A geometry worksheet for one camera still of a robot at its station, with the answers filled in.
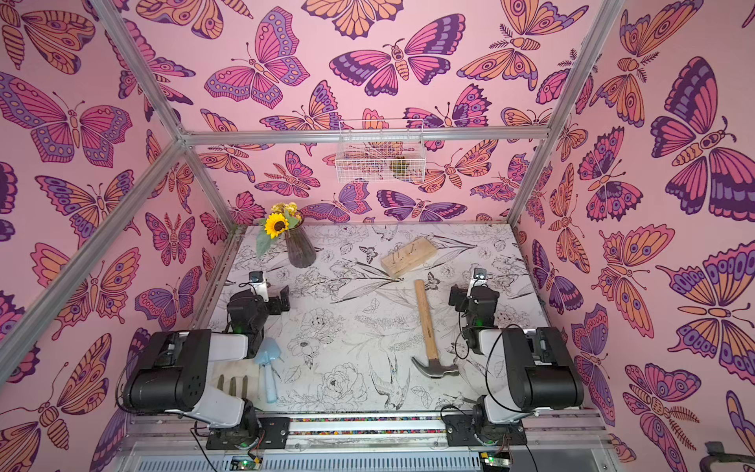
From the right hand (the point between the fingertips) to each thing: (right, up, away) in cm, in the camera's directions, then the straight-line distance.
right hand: (475, 285), depth 94 cm
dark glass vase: (-59, +10, +12) cm, 61 cm away
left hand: (-64, 0, +1) cm, 64 cm away
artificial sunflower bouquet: (-60, +21, -6) cm, 64 cm away
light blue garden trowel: (-63, -18, -8) cm, 66 cm away
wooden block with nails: (-20, +9, +13) cm, 26 cm away
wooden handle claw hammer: (-15, -22, -10) cm, 28 cm away
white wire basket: (-30, +44, +3) cm, 53 cm away
